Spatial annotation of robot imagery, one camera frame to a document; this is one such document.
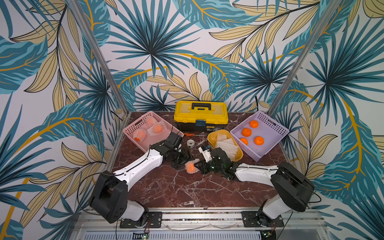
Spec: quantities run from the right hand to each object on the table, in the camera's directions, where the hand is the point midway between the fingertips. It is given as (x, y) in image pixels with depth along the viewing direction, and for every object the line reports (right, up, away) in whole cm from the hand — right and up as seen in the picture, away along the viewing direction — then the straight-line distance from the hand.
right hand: (194, 164), depth 84 cm
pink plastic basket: (-31, +19, +18) cm, 41 cm away
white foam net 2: (+22, +12, +11) cm, 28 cm away
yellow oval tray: (+12, +14, +19) cm, 26 cm away
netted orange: (-36, +16, +13) cm, 41 cm away
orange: (+34, +12, +16) cm, 39 cm away
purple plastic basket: (+46, +17, +23) cm, 54 cm away
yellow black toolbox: (+4, +28, +11) cm, 30 cm away
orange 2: (+36, +18, +19) cm, 45 cm away
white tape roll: (-2, +10, +15) cm, 18 cm away
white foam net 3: (-3, -1, -1) cm, 3 cm away
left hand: (-2, +2, -4) cm, 5 cm away
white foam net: (+18, +14, +16) cm, 28 cm away
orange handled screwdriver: (-5, +16, +19) cm, 25 cm away
